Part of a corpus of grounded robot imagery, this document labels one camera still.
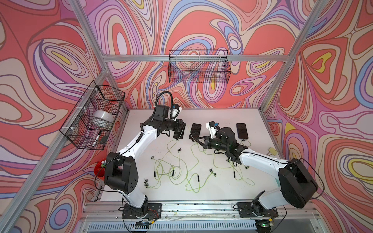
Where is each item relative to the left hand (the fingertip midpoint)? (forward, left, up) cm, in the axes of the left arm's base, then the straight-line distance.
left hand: (186, 124), depth 84 cm
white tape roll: (-5, +42, +11) cm, 44 cm away
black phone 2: (+15, -7, -26) cm, 31 cm away
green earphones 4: (-19, -31, -21) cm, 42 cm away
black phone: (+7, +6, -20) cm, 22 cm away
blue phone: (+11, -42, -21) cm, 48 cm away
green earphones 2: (-17, +8, -21) cm, 29 cm away
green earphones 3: (-30, -6, -21) cm, 38 cm away
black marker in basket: (-16, +46, +4) cm, 49 cm away
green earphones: (-20, +17, -21) cm, 34 cm away
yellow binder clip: (-6, -58, -21) cm, 62 cm away
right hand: (-10, -6, -4) cm, 12 cm away
